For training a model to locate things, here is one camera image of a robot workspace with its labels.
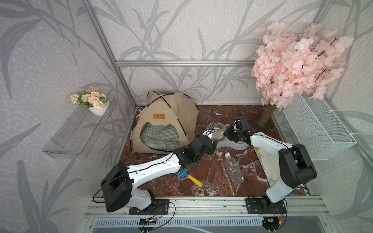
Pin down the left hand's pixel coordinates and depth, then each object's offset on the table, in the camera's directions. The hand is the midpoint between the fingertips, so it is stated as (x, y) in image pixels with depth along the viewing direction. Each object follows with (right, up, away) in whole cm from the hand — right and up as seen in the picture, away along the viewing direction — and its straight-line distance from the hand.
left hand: (212, 138), depth 77 cm
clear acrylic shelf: (-65, +3, -8) cm, 66 cm away
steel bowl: (+7, +3, +19) cm, 21 cm away
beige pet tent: (-26, +8, +3) cm, 27 cm away
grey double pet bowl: (+10, -4, +11) cm, 15 cm away
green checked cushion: (-33, -2, +22) cm, 39 cm away
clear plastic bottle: (+14, -20, +7) cm, 26 cm away
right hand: (+8, +2, +16) cm, 18 cm away
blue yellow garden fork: (-16, -22, +7) cm, 28 cm away
